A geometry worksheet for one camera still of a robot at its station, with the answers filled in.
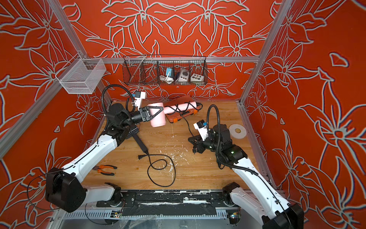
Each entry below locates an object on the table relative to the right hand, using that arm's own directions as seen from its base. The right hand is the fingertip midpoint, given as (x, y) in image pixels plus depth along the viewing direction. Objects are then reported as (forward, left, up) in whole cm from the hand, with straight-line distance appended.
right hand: (175, 146), depth 73 cm
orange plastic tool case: (+31, +1, -13) cm, 34 cm away
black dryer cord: (+1, +23, -17) cm, 28 cm away
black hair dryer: (+17, +31, -13) cm, 37 cm away
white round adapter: (+44, -4, +14) cm, 47 cm away
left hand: (+20, +10, +20) cm, 30 cm away
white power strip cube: (+46, -13, +11) cm, 49 cm away
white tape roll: (+22, -43, -18) cm, 52 cm away
